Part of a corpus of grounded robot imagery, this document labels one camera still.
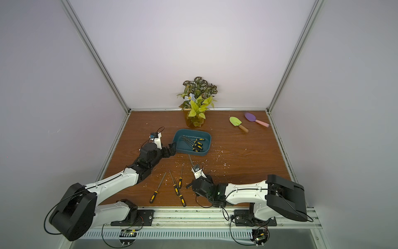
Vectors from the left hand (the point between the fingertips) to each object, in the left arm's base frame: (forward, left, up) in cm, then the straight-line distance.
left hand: (171, 142), depth 86 cm
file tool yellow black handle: (+11, -16, -13) cm, 23 cm away
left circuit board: (-42, +18, -18) cm, 49 cm away
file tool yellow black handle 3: (-5, -10, -13) cm, 18 cm away
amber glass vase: (+24, -12, -10) cm, 29 cm away
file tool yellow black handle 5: (-28, -8, -13) cm, 31 cm away
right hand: (-17, -14, -8) cm, 24 cm away
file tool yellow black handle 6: (-18, -5, -12) cm, 23 cm away
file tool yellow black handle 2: (+8, -15, -13) cm, 21 cm away
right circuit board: (-41, -45, -15) cm, 63 cm away
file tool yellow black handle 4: (-20, -3, -14) cm, 25 cm away
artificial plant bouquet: (+29, -14, +10) cm, 33 cm away
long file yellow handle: (-26, +8, -13) cm, 30 cm away
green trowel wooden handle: (+28, -42, -14) cm, 52 cm away
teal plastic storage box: (+5, -6, -12) cm, 14 cm away
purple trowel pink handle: (+31, -55, -13) cm, 64 cm away
